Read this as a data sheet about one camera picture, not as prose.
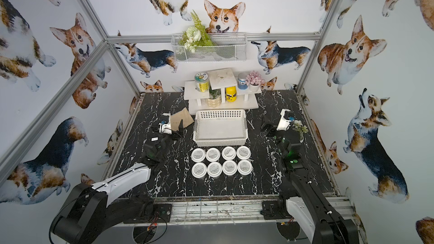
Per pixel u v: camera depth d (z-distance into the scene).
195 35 0.77
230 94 1.09
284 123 0.69
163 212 0.73
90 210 0.41
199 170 0.80
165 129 0.70
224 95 1.09
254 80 0.93
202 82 0.96
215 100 1.07
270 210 0.73
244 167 0.80
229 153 0.85
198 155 0.85
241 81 0.98
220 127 1.02
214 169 0.80
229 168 0.81
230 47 0.92
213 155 0.84
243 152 0.86
